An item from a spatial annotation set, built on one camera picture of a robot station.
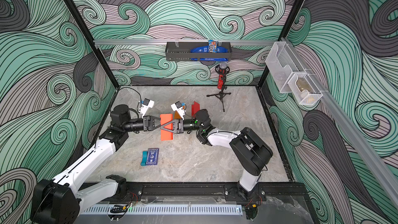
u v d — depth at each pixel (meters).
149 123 0.62
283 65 0.77
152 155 0.83
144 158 0.84
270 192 0.74
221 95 1.07
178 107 0.70
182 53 0.95
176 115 0.73
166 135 0.67
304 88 0.65
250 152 0.46
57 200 0.38
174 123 0.67
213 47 0.90
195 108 1.05
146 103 0.67
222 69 0.98
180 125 0.65
